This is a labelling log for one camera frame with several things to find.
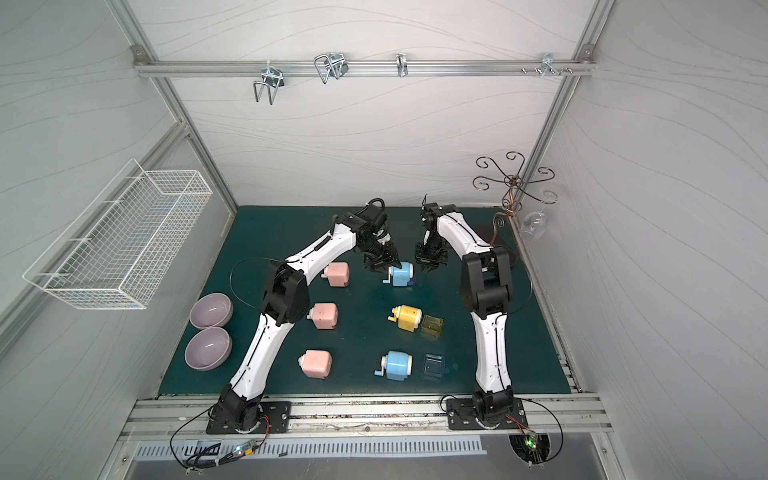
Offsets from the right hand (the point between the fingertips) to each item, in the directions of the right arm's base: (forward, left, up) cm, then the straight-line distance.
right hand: (424, 267), depth 97 cm
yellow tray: (-17, -2, -6) cm, 19 cm away
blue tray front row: (-29, -2, -5) cm, 30 cm away
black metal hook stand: (+13, -25, +26) cm, 38 cm away
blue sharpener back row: (-5, +8, +1) cm, 9 cm away
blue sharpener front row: (-32, +8, +2) cm, 33 cm away
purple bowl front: (-29, +61, -2) cm, 68 cm away
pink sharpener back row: (-5, +28, +2) cm, 28 cm away
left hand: (-3, +8, +3) cm, 9 cm away
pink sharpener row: (-19, +29, +2) cm, 35 cm away
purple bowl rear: (-17, +66, -2) cm, 68 cm away
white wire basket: (-17, +74, +28) cm, 80 cm away
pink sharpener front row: (-32, +29, +1) cm, 43 cm away
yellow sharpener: (-19, +5, +1) cm, 19 cm away
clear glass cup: (+6, -32, +16) cm, 36 cm away
